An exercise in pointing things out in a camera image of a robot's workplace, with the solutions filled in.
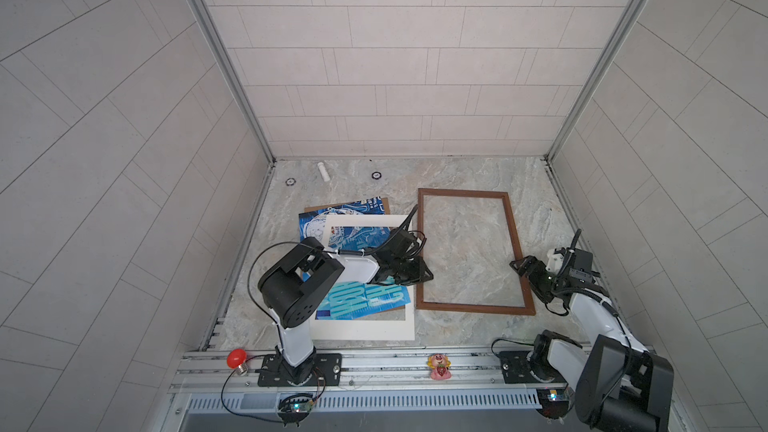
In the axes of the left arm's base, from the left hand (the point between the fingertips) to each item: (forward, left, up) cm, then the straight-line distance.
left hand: (439, 276), depth 85 cm
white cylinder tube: (+40, +40, -1) cm, 57 cm away
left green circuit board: (-30, +34, +3) cm, 46 cm away
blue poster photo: (-7, +24, -1) cm, 25 cm away
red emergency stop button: (-21, +50, +2) cm, 55 cm away
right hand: (+3, -24, 0) cm, 24 cm away
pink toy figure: (-23, +2, +3) cm, 23 cm away
